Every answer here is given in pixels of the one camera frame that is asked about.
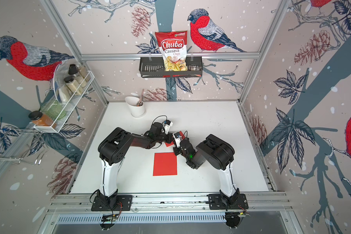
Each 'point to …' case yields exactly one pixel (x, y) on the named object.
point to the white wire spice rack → (68, 99)
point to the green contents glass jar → (53, 109)
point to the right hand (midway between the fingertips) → (173, 141)
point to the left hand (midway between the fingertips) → (178, 135)
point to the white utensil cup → (136, 106)
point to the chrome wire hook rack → (39, 139)
